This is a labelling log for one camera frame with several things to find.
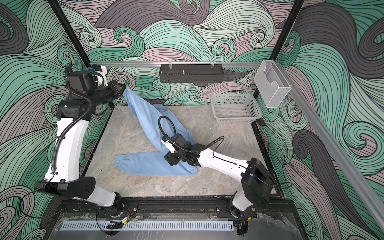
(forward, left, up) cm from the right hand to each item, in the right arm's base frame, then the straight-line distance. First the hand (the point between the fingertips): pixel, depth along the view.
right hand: (170, 153), depth 80 cm
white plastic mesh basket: (+48, -48, -15) cm, 70 cm away
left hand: (+17, +18, +33) cm, 41 cm away
